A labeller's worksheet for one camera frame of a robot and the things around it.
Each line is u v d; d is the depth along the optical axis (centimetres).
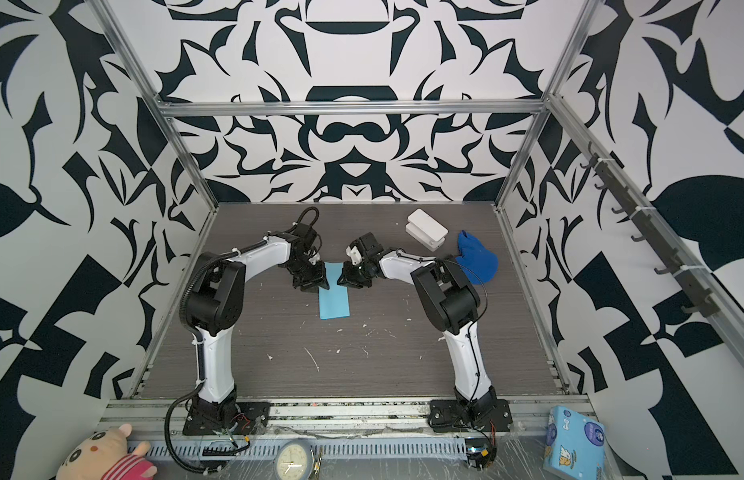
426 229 105
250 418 74
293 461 66
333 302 94
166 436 69
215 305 54
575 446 66
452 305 56
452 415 75
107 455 64
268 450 71
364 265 81
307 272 86
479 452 71
